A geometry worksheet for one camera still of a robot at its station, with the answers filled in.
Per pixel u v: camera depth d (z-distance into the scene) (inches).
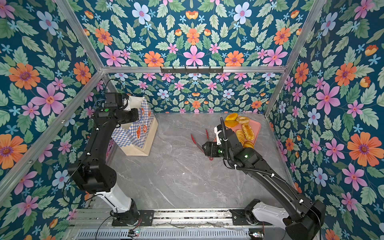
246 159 19.1
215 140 25.2
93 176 17.9
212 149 24.4
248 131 41.1
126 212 24.6
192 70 36.4
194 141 40.7
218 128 25.9
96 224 28.5
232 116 45.0
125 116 28.7
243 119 43.8
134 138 31.8
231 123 42.4
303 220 14.6
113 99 24.3
